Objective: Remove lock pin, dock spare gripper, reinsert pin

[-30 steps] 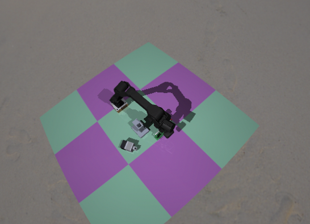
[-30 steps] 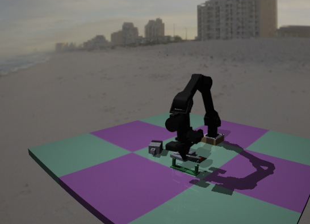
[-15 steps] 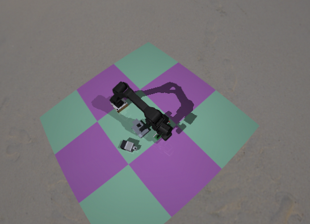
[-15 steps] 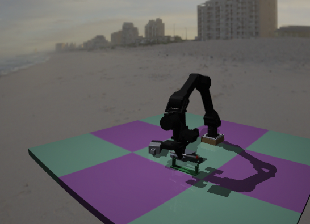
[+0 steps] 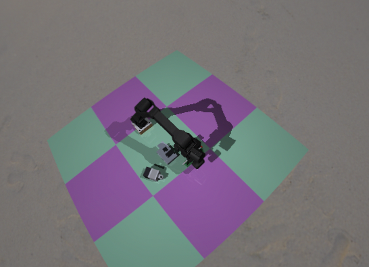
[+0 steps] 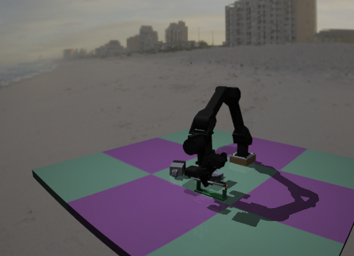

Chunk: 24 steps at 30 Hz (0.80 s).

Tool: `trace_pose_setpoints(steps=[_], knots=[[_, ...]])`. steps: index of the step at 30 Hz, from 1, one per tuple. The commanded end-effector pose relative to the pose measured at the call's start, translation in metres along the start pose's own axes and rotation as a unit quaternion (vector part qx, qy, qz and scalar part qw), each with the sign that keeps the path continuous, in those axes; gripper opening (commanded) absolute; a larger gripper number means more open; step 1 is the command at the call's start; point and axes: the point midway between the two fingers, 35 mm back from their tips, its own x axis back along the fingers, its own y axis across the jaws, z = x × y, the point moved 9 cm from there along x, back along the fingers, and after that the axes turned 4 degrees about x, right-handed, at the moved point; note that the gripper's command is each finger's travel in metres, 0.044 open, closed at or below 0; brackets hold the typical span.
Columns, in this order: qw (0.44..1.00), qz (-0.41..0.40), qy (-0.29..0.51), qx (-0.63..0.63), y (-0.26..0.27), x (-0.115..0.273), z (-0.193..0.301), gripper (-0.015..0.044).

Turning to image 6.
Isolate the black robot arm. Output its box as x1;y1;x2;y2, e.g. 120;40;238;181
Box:
183;86;253;169

